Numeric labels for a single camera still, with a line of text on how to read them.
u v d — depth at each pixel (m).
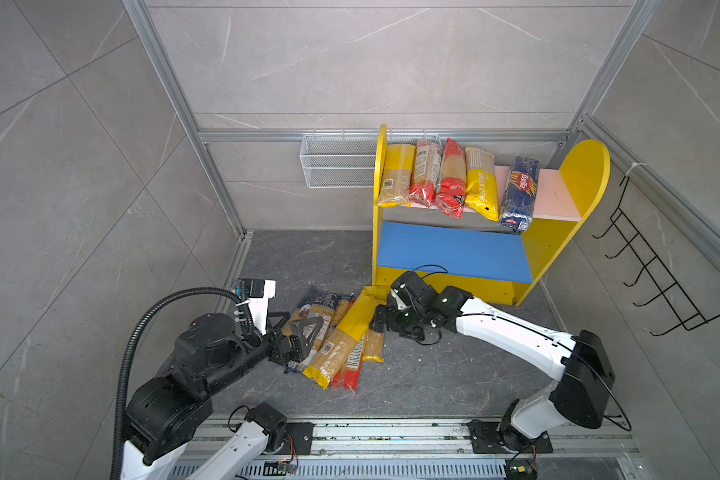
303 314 0.93
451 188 0.69
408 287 0.60
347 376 0.80
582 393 0.40
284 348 0.46
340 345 0.82
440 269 0.61
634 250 0.72
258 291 0.47
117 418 0.35
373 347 0.86
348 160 1.01
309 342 0.49
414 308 0.60
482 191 0.68
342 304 0.95
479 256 0.95
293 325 0.47
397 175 0.73
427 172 0.71
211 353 0.37
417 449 0.73
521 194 0.67
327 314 0.92
